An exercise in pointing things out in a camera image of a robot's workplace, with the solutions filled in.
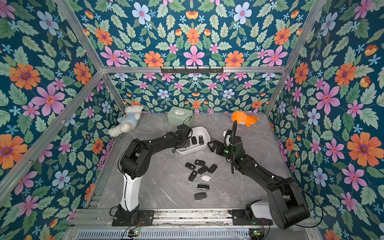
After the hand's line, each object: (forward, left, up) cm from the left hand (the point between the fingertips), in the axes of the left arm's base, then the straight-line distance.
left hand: (188, 141), depth 102 cm
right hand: (-12, -16, +12) cm, 23 cm away
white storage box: (+5, -6, +4) cm, 9 cm away
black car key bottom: (-35, -6, -1) cm, 36 cm away
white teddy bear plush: (+16, +42, +7) cm, 45 cm away
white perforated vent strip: (-51, +11, -2) cm, 52 cm away
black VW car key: (-24, -2, 0) cm, 24 cm away
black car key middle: (-16, -7, -1) cm, 17 cm away
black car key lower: (-31, -8, -1) cm, 32 cm away
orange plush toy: (+13, -41, +5) cm, 44 cm away
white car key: (-26, -10, -1) cm, 28 cm away
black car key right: (-20, -15, -1) cm, 25 cm away
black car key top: (+1, -4, 0) cm, 4 cm away
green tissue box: (+19, +7, +6) cm, 21 cm away
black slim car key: (0, -9, 0) cm, 9 cm away
